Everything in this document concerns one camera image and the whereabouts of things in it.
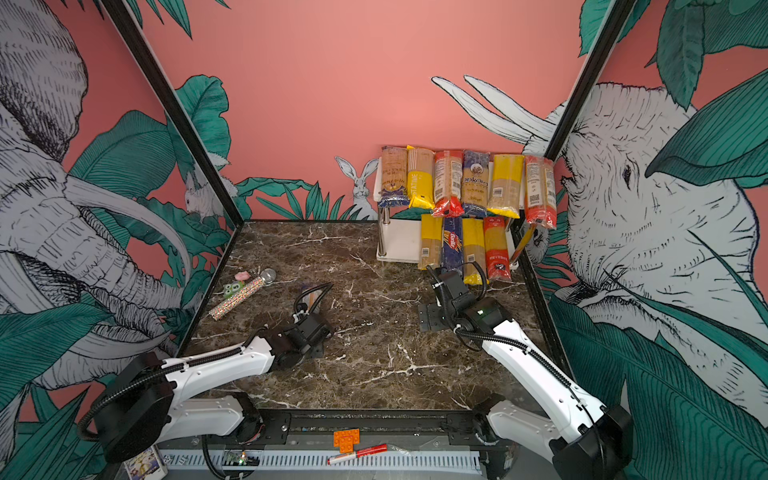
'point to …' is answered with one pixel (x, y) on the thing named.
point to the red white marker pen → (345, 457)
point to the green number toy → (232, 288)
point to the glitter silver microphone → (267, 276)
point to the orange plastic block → (346, 440)
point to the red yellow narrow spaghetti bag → (495, 237)
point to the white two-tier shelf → (400, 238)
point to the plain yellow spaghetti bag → (474, 251)
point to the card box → (147, 466)
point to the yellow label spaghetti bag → (431, 241)
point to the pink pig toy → (242, 275)
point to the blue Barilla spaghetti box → (452, 243)
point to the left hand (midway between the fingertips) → (317, 338)
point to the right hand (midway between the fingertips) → (433, 308)
